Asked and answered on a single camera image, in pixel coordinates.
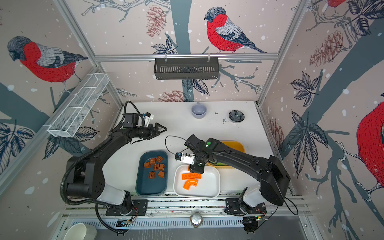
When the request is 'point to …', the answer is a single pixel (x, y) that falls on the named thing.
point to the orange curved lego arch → (189, 182)
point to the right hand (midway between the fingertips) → (191, 168)
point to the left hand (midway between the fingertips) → (162, 131)
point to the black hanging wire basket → (186, 68)
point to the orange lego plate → (187, 176)
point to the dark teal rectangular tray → (146, 186)
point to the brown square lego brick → (162, 166)
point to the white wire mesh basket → (74, 115)
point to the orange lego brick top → (195, 175)
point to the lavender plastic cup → (198, 110)
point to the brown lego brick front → (159, 159)
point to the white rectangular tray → (208, 187)
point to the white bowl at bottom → (77, 232)
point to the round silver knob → (196, 219)
